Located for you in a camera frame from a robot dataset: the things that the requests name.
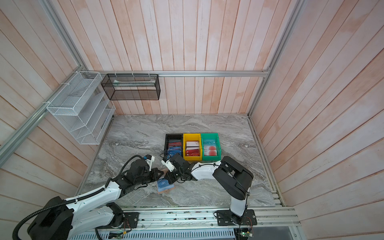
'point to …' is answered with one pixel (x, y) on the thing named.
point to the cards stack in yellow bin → (192, 148)
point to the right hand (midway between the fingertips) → (165, 177)
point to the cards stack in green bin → (209, 147)
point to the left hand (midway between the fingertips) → (163, 176)
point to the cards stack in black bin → (174, 147)
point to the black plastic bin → (172, 137)
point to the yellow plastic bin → (191, 137)
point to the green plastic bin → (211, 136)
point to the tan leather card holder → (165, 170)
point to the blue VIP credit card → (163, 184)
